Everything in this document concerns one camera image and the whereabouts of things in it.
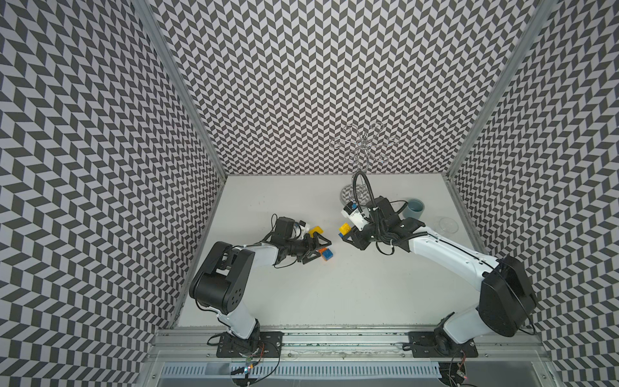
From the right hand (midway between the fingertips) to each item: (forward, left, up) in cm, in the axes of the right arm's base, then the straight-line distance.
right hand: (348, 238), depth 82 cm
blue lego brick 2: (0, +3, +2) cm, 4 cm away
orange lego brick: (+1, +9, -10) cm, 14 cm away
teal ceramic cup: (+20, -31, -11) cm, 39 cm away
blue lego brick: (-1, +7, -9) cm, 12 cm away
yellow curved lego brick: (+12, +12, -13) cm, 21 cm away
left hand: (-1, +8, -7) cm, 11 cm away
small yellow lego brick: (+1, +1, +5) cm, 6 cm away
